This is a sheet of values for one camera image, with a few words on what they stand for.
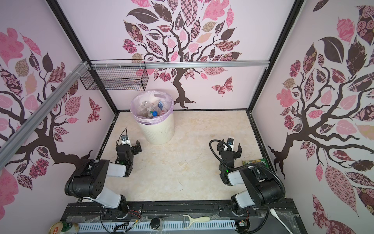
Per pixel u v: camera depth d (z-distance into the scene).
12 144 0.50
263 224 0.69
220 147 0.81
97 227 0.70
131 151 0.76
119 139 0.78
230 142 0.73
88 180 0.46
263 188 0.44
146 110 0.92
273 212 0.72
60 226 0.61
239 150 0.78
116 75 0.95
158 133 0.88
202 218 0.71
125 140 0.79
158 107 0.89
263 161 0.90
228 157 0.68
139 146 0.87
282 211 0.73
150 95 0.94
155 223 0.62
